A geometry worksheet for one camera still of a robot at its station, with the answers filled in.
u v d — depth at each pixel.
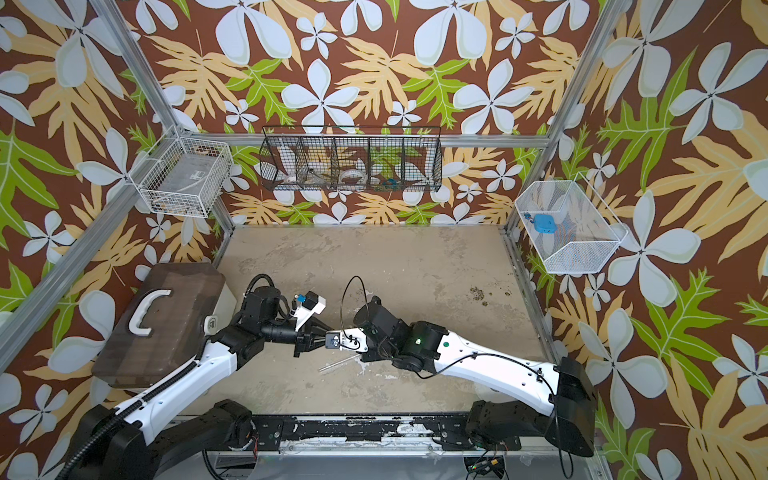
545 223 0.86
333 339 0.60
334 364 0.86
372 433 0.75
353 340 0.60
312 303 0.65
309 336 0.66
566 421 0.38
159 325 0.80
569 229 0.84
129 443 0.39
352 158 0.97
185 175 0.86
